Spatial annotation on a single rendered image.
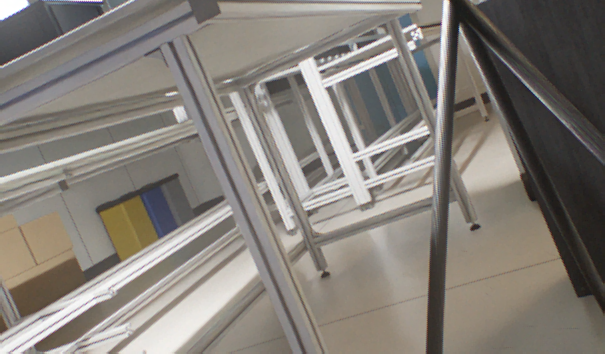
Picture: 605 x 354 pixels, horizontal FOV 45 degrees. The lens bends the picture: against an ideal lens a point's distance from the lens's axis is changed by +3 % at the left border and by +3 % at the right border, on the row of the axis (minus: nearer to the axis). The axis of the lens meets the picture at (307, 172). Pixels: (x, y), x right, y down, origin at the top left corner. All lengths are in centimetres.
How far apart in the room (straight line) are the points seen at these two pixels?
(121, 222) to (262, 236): 631
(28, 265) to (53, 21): 398
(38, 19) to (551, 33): 116
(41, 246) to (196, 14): 446
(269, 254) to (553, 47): 97
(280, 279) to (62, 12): 72
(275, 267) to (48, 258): 440
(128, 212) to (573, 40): 608
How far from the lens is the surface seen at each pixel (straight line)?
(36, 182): 306
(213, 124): 122
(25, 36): 158
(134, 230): 748
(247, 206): 122
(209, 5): 118
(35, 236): 554
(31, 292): 537
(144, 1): 122
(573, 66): 189
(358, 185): 444
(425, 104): 295
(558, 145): 193
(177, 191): 833
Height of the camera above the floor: 73
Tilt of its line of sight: 5 degrees down
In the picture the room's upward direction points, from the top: 23 degrees counter-clockwise
